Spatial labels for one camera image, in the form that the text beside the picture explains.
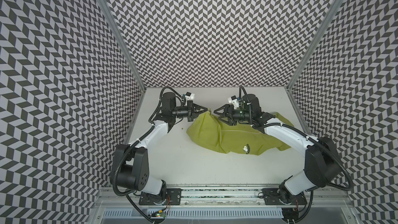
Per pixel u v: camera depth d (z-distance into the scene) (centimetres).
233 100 77
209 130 81
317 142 45
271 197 72
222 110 72
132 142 46
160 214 66
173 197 72
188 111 69
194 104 77
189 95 77
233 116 71
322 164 43
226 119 74
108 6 80
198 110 75
